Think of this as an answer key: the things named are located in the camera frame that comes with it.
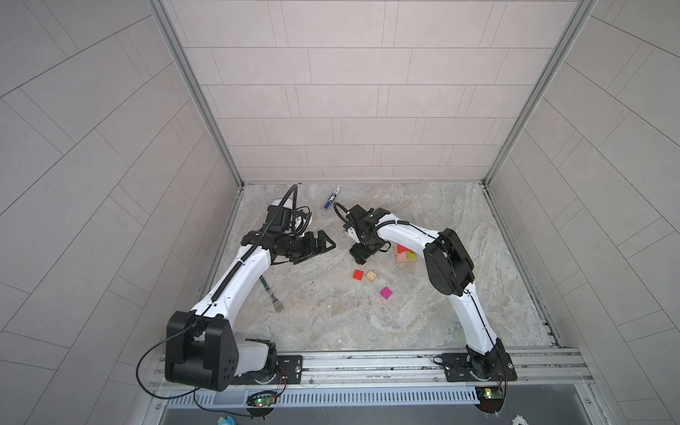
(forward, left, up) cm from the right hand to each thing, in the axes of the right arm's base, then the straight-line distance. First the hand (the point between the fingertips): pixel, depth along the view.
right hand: (362, 254), depth 96 cm
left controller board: (-42, +28, +5) cm, 51 cm away
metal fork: (-18, +28, +4) cm, 33 cm away
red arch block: (-16, -8, +29) cm, 35 cm away
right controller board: (-45, -30, -1) cm, 54 cm away
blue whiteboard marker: (+25, +11, +5) cm, 28 cm away
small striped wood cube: (-9, -2, +2) cm, 10 cm away
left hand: (-6, +10, +18) cm, 21 cm away
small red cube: (-9, +2, +2) cm, 9 cm away
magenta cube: (-16, -6, +2) cm, 17 cm away
